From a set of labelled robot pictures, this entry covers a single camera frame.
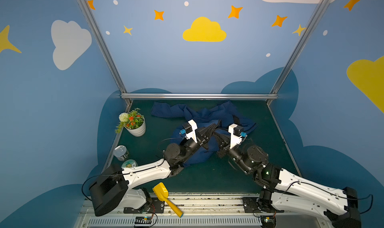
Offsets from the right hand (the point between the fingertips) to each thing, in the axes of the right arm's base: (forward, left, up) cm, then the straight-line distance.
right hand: (216, 131), depth 63 cm
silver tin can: (0, +53, -27) cm, 60 cm away
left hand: (+2, +2, +4) cm, 5 cm away
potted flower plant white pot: (+15, +47, -17) cm, 52 cm away
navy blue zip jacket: (+32, -9, -25) cm, 41 cm away
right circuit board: (-28, -29, -37) cm, 55 cm away
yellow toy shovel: (-19, +26, -33) cm, 46 cm away
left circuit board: (-31, +34, -37) cm, 59 cm away
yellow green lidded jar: (-7, +45, -25) cm, 52 cm away
